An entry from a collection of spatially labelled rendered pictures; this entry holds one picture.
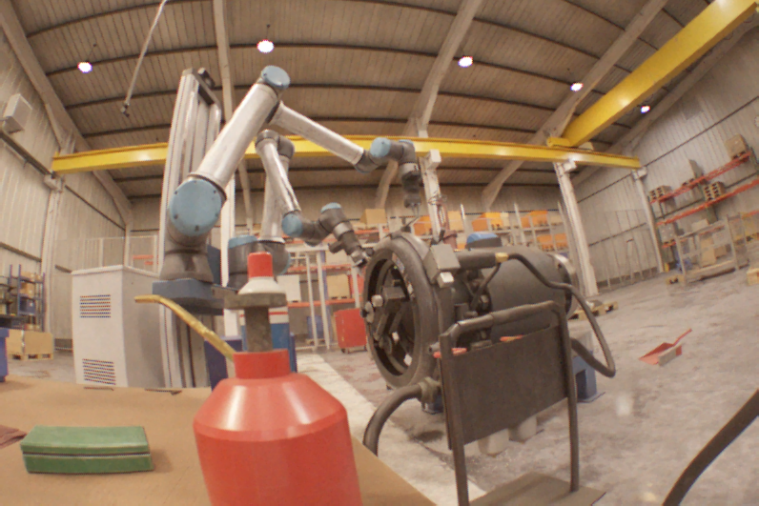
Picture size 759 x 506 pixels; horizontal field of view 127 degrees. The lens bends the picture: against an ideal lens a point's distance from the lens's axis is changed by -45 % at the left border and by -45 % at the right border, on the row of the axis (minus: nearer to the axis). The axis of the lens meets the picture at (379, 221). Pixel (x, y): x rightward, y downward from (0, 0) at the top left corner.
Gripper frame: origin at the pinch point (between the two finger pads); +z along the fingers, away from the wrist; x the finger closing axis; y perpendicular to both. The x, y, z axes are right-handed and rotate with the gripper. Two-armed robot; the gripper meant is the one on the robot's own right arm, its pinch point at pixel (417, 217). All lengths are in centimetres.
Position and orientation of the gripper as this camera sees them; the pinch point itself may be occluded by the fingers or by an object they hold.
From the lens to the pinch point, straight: 148.7
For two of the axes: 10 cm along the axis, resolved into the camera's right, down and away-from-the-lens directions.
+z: 1.0, 9.7, -2.1
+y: -2.5, 2.3, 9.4
